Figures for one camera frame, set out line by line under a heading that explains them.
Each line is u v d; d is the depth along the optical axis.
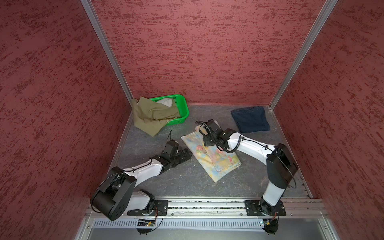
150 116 1.11
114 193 0.42
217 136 0.66
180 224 0.77
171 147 0.69
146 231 0.68
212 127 0.68
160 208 0.74
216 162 0.89
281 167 0.45
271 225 0.71
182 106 1.14
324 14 0.74
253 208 0.74
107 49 0.86
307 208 0.76
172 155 0.70
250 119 1.11
